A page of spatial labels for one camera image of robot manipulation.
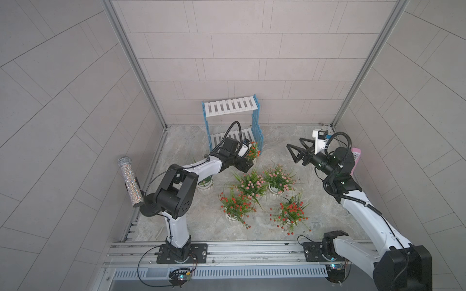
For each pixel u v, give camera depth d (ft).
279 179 2.64
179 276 2.13
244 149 2.69
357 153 2.65
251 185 2.48
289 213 2.38
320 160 2.09
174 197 1.56
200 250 2.36
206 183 2.68
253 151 2.90
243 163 2.68
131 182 2.19
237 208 2.27
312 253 2.34
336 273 2.26
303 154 2.07
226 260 2.31
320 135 2.03
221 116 2.85
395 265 1.20
